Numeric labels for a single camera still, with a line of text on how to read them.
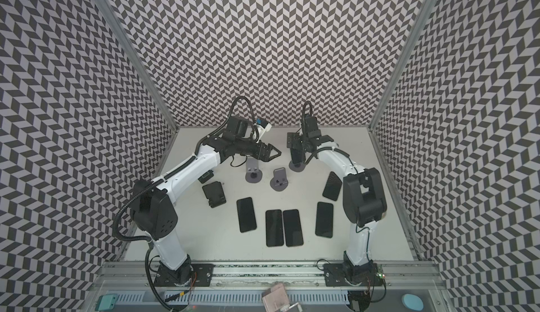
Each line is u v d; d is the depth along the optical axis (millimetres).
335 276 725
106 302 658
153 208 458
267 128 743
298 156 989
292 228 819
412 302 681
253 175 989
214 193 860
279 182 912
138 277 746
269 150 722
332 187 960
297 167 1001
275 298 645
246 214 869
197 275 709
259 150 713
